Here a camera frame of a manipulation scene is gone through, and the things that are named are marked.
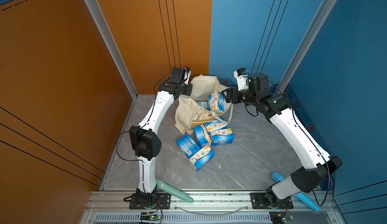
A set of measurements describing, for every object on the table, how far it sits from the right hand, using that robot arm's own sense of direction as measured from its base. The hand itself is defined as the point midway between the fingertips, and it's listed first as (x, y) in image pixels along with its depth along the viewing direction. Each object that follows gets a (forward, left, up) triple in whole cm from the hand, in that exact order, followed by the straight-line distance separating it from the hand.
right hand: (228, 90), depth 72 cm
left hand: (+14, +21, -8) cm, 26 cm away
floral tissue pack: (-22, +13, -28) cm, 38 cm away
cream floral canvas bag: (-1, +20, -17) cm, 27 cm away
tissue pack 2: (-2, +4, -27) cm, 27 cm away
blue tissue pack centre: (-10, +1, -28) cm, 29 cm away
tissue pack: (+9, +12, -19) cm, 24 cm away
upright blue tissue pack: (-9, +13, -27) cm, 32 cm away
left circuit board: (-47, +38, -37) cm, 71 cm away
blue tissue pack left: (-14, +21, -29) cm, 38 cm away
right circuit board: (-46, -23, -37) cm, 64 cm away
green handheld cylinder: (-34, +34, -33) cm, 58 cm away
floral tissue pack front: (+8, +5, -16) cm, 18 cm away
